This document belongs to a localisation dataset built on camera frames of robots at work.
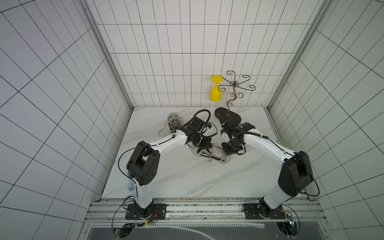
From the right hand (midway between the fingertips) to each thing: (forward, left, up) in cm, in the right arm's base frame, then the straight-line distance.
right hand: (226, 149), depth 85 cm
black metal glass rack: (+33, -7, -9) cm, 35 cm away
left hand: (-1, +10, +1) cm, 10 cm away
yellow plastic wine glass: (+34, +7, +15) cm, 38 cm away
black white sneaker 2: (-1, +6, -3) cm, 7 cm away
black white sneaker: (+21, +35, 0) cm, 41 cm away
